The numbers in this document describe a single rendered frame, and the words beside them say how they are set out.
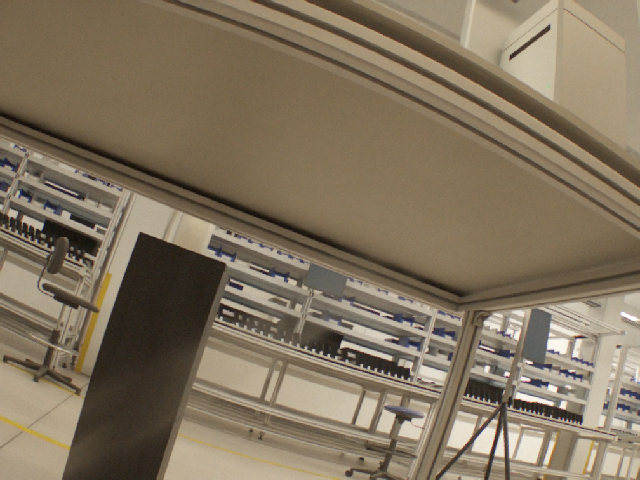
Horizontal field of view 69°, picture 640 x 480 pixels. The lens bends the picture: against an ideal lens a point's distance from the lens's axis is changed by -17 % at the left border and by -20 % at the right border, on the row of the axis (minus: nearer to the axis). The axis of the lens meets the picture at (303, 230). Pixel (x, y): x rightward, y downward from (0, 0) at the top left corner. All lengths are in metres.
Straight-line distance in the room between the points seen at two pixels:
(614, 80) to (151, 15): 0.64
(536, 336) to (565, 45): 5.23
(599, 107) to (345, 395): 7.49
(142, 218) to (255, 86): 4.51
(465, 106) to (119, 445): 1.14
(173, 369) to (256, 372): 6.33
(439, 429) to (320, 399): 6.58
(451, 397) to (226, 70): 0.96
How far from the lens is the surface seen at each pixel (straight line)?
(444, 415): 1.40
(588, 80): 0.75
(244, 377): 7.66
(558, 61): 0.73
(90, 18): 0.81
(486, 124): 0.59
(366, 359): 5.27
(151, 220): 5.25
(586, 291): 1.09
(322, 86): 0.73
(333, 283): 4.73
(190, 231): 1.49
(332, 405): 8.00
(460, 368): 1.41
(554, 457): 7.59
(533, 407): 6.41
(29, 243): 4.52
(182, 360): 1.37
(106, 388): 1.41
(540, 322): 5.92
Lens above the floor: 0.61
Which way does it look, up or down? 15 degrees up
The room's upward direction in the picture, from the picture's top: 18 degrees clockwise
